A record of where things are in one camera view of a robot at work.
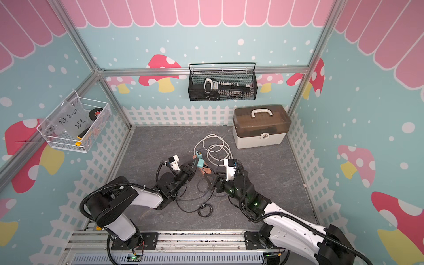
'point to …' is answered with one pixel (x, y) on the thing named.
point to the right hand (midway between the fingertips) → (209, 175)
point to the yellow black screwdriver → (98, 228)
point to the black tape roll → (94, 112)
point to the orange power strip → (204, 169)
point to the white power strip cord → (218, 150)
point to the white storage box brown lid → (261, 125)
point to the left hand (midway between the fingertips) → (201, 162)
